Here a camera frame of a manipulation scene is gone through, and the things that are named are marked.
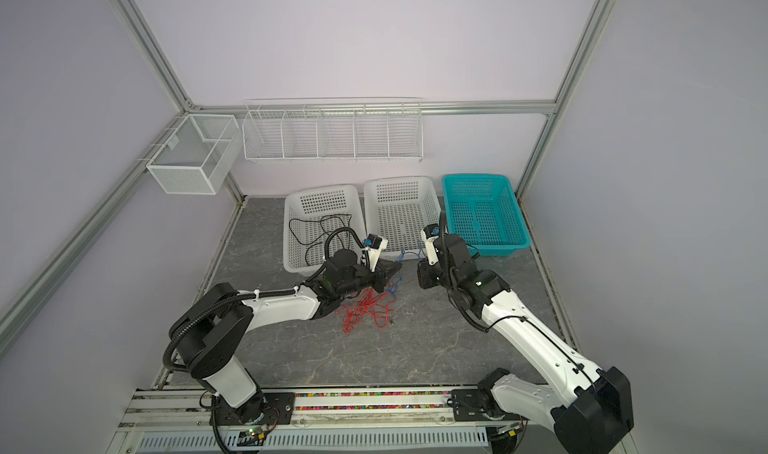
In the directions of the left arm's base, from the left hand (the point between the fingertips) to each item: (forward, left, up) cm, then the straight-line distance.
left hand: (401, 268), depth 83 cm
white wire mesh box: (+41, +66, +9) cm, 79 cm away
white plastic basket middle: (+35, -2, -14) cm, 38 cm away
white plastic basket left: (+30, +29, -14) cm, 44 cm away
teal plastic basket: (+32, -36, -15) cm, 50 cm away
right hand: (-1, -6, +4) cm, 8 cm away
